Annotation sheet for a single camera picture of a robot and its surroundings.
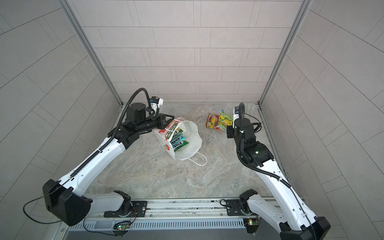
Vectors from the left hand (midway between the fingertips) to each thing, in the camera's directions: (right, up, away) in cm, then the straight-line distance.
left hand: (176, 116), depth 70 cm
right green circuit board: (+35, -50, -2) cm, 61 cm away
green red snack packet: (-2, -14, +16) cm, 22 cm away
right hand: (+27, -2, +1) cm, 27 cm away
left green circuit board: (-22, -48, -6) cm, 53 cm away
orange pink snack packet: (+20, -5, +32) cm, 38 cm away
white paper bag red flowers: (+5, -20, +12) cm, 24 cm away
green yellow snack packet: (+24, -2, +3) cm, 24 cm away
